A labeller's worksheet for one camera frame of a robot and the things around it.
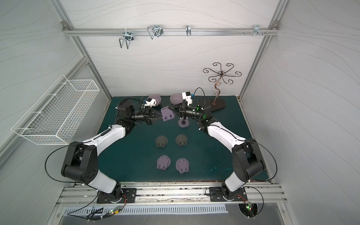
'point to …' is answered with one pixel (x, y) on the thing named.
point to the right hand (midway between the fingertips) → (166, 108)
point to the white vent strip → (145, 210)
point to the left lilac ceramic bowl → (155, 96)
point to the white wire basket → (54, 118)
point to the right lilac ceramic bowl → (176, 98)
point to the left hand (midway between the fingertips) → (164, 117)
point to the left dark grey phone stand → (161, 141)
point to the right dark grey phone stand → (181, 139)
